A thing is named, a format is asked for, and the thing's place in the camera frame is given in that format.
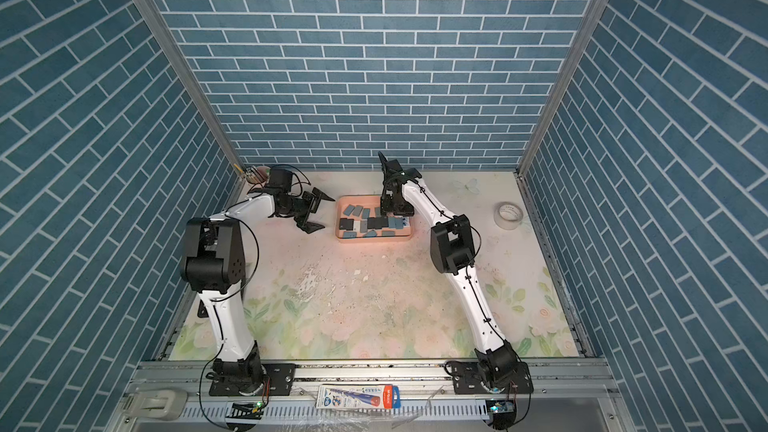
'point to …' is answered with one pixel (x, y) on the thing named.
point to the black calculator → (202, 311)
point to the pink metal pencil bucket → (264, 172)
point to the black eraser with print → (377, 222)
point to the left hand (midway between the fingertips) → (336, 208)
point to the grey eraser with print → (378, 212)
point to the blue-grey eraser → (349, 210)
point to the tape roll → (507, 215)
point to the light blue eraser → (392, 222)
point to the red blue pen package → (358, 396)
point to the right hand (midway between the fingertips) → (394, 213)
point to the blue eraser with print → (399, 223)
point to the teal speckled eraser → (350, 235)
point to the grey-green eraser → (357, 210)
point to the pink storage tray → (358, 218)
